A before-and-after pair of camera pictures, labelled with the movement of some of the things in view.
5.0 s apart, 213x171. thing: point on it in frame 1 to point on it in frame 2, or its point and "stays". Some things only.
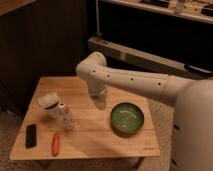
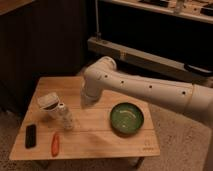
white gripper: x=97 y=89 to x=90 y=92
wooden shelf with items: x=197 y=10 stays
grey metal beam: x=148 y=58 stays
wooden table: x=65 y=121 stays
